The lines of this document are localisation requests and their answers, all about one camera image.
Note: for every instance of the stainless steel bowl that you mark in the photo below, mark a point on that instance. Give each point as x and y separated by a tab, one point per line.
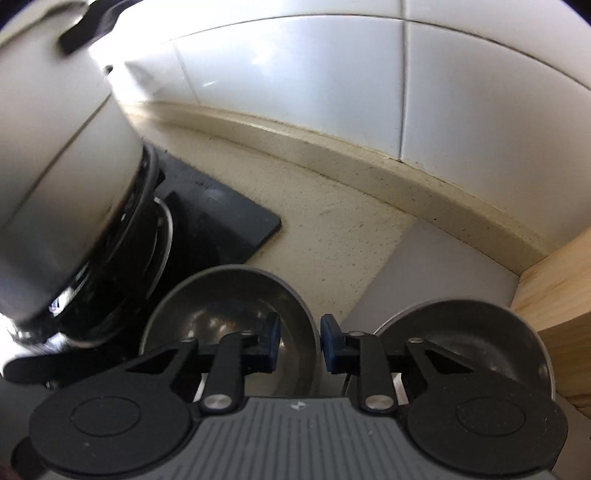
221	295
461	323

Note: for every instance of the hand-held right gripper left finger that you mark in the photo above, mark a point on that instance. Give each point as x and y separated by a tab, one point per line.
272	341

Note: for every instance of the black gas stove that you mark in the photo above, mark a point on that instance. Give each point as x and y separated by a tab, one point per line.
221	217

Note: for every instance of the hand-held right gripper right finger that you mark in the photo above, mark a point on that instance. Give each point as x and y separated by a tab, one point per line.
330	344

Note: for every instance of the wooden knife block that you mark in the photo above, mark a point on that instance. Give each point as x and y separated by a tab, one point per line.
554	295

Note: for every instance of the silver pressure cooker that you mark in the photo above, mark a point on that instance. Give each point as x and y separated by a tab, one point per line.
55	161

